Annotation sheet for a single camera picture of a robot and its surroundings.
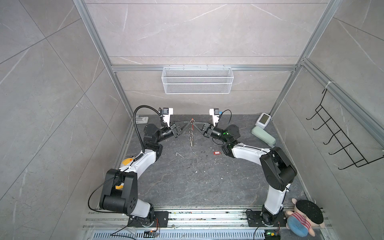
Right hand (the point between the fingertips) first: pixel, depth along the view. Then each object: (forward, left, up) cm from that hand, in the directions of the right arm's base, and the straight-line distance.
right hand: (192, 124), depth 73 cm
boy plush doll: (-37, -52, -25) cm, 69 cm away
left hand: (+1, +1, +2) cm, 2 cm away
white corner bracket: (+31, +42, -29) cm, 60 cm away
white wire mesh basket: (+42, -3, -2) cm, 42 cm away
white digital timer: (+27, -53, -28) cm, 66 cm away
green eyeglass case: (+14, -51, -31) cm, 61 cm away
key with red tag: (+1, -15, -30) cm, 34 cm away
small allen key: (+2, +12, -31) cm, 34 cm away
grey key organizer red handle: (-3, +1, -1) cm, 4 cm away
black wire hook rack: (-21, -66, +1) cm, 69 cm away
